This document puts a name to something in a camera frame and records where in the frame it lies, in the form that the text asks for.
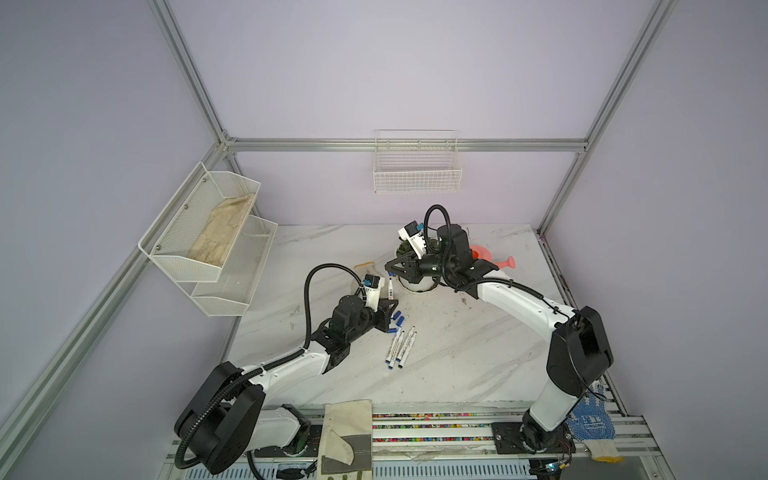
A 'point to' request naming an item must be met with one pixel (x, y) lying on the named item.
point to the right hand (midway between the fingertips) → (387, 265)
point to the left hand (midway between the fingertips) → (394, 302)
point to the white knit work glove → (365, 269)
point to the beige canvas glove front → (346, 443)
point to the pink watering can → (482, 253)
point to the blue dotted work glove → (592, 423)
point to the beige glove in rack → (221, 229)
